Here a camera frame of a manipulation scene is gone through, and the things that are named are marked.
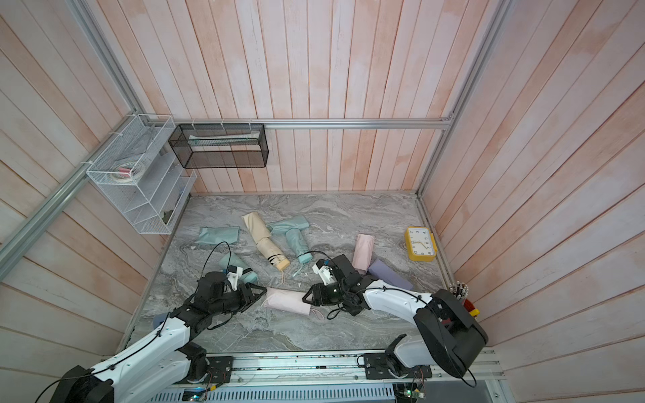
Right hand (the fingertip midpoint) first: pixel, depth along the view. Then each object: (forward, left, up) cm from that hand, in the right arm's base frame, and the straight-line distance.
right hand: (308, 298), depth 83 cm
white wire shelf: (+24, +52, +30) cm, 64 cm away
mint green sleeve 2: (+32, +13, -2) cm, 34 cm away
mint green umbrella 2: (+8, +23, -1) cm, 25 cm away
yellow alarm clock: (+25, -44, -4) cm, 51 cm away
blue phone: (-7, +51, -4) cm, 52 cm away
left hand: (0, +15, +1) cm, 15 cm away
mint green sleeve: (+27, +41, -3) cm, 49 cm away
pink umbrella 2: (+19, -20, -2) cm, 28 cm away
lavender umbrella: (+13, -27, -4) cm, 30 cm away
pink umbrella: (0, +7, -2) cm, 7 cm away
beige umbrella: (+18, +15, -1) cm, 23 cm away
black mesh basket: (+57, +39, +21) cm, 72 cm away
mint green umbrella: (+22, +5, -1) cm, 23 cm away
